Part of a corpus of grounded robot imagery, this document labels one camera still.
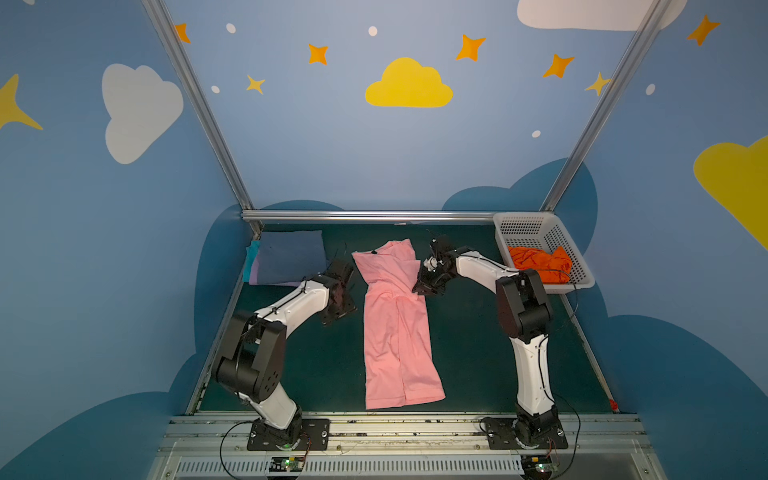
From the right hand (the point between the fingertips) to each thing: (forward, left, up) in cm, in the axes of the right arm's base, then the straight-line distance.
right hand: (415, 287), depth 100 cm
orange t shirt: (+8, -47, +4) cm, 48 cm away
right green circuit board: (-48, -30, -4) cm, 57 cm away
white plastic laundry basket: (+30, -51, -1) cm, 59 cm away
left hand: (-12, +21, +2) cm, 24 cm away
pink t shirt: (-25, +5, -2) cm, 25 cm away
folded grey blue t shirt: (+8, +45, +4) cm, 46 cm away
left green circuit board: (-51, +31, -2) cm, 60 cm away
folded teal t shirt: (+12, +61, +1) cm, 62 cm away
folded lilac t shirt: (-1, +54, +4) cm, 55 cm away
